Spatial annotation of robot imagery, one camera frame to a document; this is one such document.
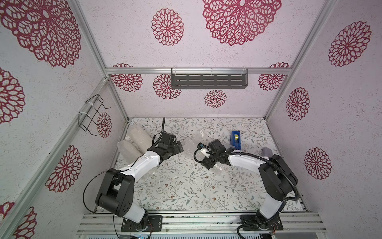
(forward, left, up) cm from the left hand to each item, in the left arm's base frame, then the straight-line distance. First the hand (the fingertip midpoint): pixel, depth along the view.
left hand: (176, 148), depth 91 cm
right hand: (-3, -18, -6) cm, 19 cm away
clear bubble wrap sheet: (+14, -12, -8) cm, 20 cm away
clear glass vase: (-12, -26, -3) cm, 29 cm away
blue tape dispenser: (+10, -40, -5) cm, 41 cm away
